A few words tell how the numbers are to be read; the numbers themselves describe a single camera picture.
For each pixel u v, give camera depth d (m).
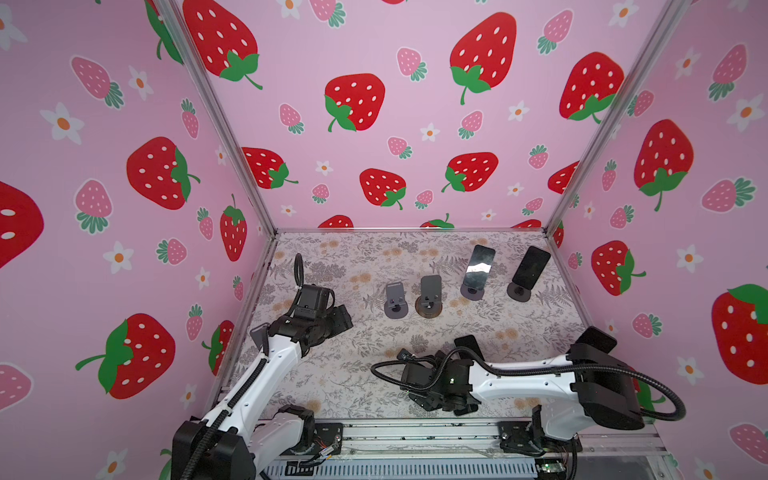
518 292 1.03
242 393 0.44
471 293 1.01
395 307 0.96
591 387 0.42
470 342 0.91
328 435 0.75
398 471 0.70
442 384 0.59
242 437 0.41
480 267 0.95
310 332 0.58
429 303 0.94
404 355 0.71
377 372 0.61
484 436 0.76
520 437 0.74
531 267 0.94
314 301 0.63
